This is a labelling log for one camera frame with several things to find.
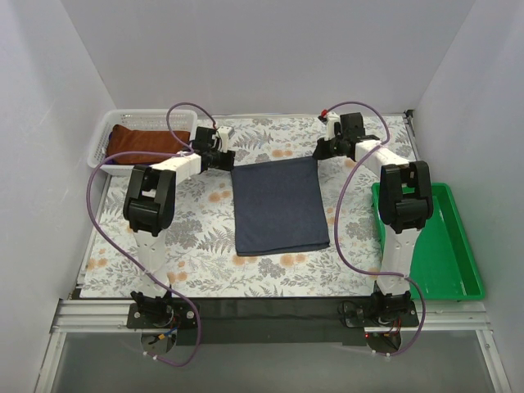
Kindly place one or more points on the purple towel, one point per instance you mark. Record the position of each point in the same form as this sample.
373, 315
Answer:
107, 159

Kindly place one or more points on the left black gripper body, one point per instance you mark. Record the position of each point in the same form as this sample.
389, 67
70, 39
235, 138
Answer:
228, 158

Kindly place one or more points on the grey blue towel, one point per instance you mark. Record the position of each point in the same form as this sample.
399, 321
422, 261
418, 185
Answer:
278, 208

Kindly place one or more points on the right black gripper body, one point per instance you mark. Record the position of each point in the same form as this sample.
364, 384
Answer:
322, 148

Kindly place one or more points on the green plastic bin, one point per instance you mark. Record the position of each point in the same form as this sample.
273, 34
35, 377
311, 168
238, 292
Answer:
443, 264

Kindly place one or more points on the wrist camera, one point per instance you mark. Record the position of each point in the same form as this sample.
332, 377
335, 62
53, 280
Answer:
223, 137
332, 122

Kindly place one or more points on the floral table mat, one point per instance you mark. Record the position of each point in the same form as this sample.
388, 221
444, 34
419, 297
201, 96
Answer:
201, 256

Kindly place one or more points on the brown towel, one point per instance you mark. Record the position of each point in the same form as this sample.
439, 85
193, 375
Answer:
122, 139

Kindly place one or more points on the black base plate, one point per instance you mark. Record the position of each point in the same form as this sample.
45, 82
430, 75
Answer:
269, 320

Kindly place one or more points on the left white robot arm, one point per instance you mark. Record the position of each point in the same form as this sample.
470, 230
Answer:
149, 207

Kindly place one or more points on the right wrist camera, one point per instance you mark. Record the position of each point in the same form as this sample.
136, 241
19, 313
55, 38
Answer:
332, 122

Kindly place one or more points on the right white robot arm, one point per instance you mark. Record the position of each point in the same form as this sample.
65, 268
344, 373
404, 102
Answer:
404, 206

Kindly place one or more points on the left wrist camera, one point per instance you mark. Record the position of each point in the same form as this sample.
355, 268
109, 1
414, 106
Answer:
223, 137

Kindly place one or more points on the white plastic basket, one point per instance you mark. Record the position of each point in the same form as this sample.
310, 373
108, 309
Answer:
181, 123

